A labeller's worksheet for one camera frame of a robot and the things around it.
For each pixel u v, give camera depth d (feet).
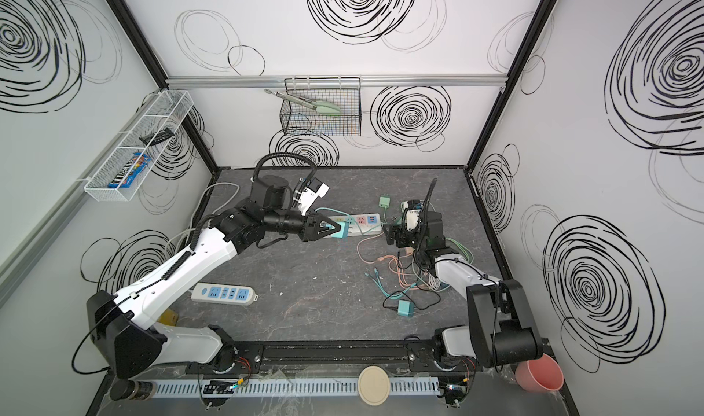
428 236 2.28
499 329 1.43
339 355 2.48
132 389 2.06
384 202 3.51
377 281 2.85
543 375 2.07
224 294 2.71
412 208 2.59
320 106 3.00
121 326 1.25
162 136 2.62
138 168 2.36
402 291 2.78
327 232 2.19
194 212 3.56
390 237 2.65
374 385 2.11
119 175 2.28
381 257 2.99
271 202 1.86
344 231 2.23
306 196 2.07
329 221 2.16
